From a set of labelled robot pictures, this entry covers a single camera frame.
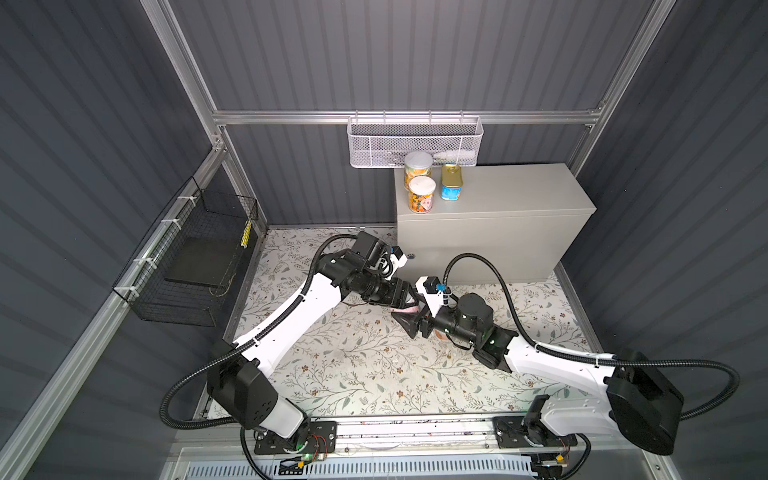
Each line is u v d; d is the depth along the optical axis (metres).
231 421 0.44
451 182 0.79
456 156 0.87
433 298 0.64
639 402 0.42
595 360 0.46
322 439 0.72
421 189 0.72
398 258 0.70
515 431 0.73
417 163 0.77
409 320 0.67
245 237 0.82
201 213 0.83
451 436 0.75
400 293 0.65
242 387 0.49
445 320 0.67
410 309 0.70
